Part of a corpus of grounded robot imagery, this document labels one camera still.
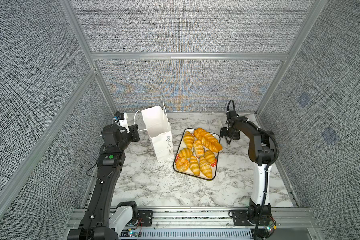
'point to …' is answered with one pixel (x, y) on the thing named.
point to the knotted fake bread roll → (182, 164)
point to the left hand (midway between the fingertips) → (137, 125)
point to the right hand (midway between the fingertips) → (228, 136)
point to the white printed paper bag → (156, 122)
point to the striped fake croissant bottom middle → (194, 165)
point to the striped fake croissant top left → (189, 138)
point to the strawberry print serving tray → (182, 144)
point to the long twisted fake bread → (208, 140)
